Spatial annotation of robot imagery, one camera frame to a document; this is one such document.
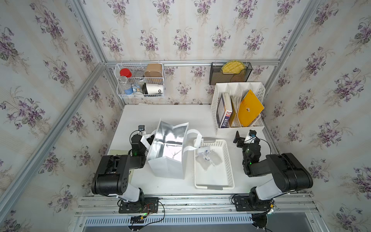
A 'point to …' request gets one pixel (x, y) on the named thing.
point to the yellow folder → (249, 108)
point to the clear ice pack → (206, 157)
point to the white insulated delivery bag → (167, 144)
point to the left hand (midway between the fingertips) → (148, 133)
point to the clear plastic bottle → (124, 86)
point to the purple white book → (224, 110)
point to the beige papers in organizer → (235, 100)
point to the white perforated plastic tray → (220, 177)
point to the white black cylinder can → (148, 88)
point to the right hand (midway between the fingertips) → (247, 133)
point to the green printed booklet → (113, 152)
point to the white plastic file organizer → (259, 90)
